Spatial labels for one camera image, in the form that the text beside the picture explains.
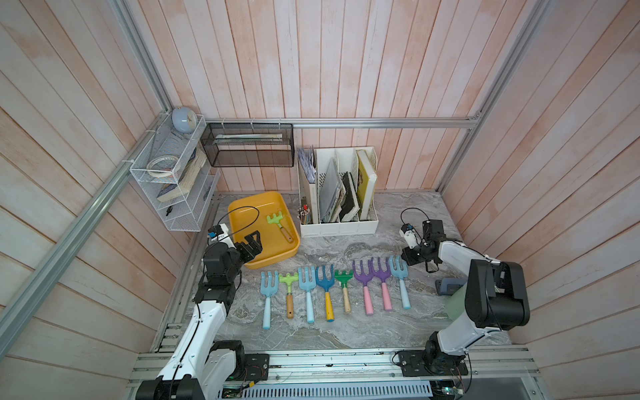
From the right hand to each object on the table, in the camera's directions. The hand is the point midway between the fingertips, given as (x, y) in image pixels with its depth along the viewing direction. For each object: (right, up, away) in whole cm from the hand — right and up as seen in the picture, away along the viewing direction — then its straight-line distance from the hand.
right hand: (406, 252), depth 97 cm
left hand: (-58, +7, -15) cm, 60 cm away
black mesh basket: (-64, +45, +5) cm, 78 cm away
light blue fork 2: (-4, -7, -4) cm, 9 cm away
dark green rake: (-25, -9, -4) cm, 27 cm away
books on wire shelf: (-79, +24, -19) cm, 85 cm away
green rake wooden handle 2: (-54, +13, +11) cm, 57 cm away
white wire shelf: (-80, +16, -14) cm, 83 cm away
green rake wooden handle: (-46, -9, -5) cm, 47 cm away
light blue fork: (-40, -11, -7) cm, 42 cm away
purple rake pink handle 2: (-11, -8, -4) cm, 14 cm away
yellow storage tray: (-57, +15, +10) cm, 60 cm away
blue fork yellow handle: (-32, -11, -7) cm, 35 cm away
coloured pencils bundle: (-41, +15, -7) cm, 44 cm away
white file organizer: (-27, +26, -5) cm, 38 cm away
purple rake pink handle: (-18, -17, -13) cm, 28 cm away
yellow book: (-18, +29, -7) cm, 34 cm away
